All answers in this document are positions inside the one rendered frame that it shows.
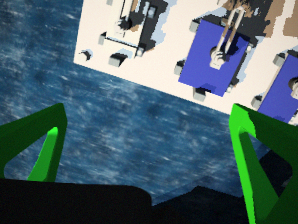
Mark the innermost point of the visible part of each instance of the white fixture plate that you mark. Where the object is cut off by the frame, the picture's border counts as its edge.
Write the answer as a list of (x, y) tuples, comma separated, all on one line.
[(272, 26)]

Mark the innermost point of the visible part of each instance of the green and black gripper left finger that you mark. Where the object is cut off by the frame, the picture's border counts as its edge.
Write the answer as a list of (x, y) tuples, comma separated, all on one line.
[(17, 135)]

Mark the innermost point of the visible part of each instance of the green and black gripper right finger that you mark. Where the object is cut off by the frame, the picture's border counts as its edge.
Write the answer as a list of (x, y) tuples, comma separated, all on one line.
[(259, 194)]

